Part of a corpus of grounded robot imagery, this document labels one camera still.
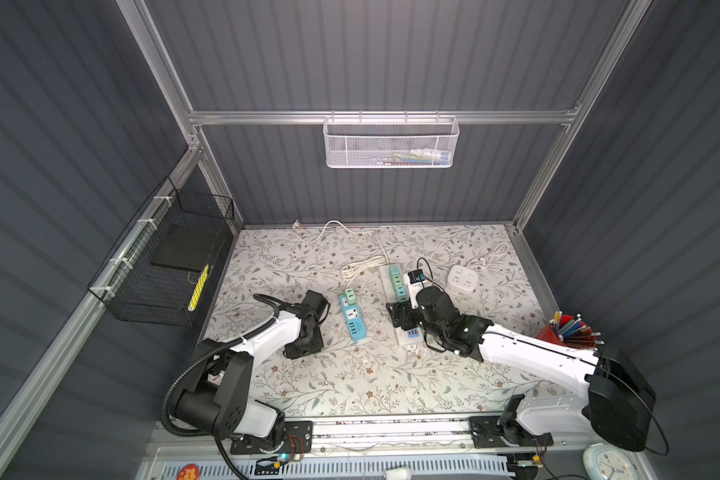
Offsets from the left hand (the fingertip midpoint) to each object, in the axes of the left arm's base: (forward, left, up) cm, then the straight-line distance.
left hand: (309, 350), depth 88 cm
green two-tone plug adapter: (+13, -13, +6) cm, 19 cm away
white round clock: (-32, -70, +3) cm, 77 cm away
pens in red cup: (-4, -72, +13) cm, 73 cm away
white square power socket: (+21, -51, +2) cm, 56 cm away
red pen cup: (-5, -64, +14) cm, 66 cm away
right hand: (+5, -26, +14) cm, 31 cm away
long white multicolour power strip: (+2, -31, +2) cm, 31 cm away
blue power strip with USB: (+7, -14, +2) cm, 16 cm away
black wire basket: (+12, +33, +28) cm, 45 cm away
